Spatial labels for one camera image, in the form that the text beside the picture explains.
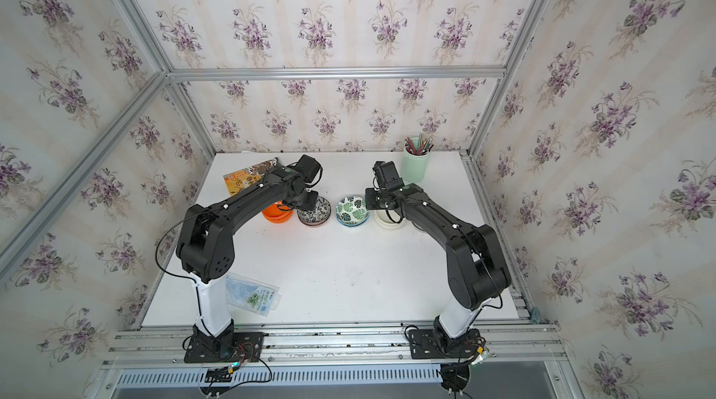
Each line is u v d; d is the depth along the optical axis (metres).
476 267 0.45
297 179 0.68
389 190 0.68
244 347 0.73
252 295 0.82
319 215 0.97
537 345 0.75
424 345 0.73
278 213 0.92
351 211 0.98
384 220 0.90
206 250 0.50
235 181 1.08
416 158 1.01
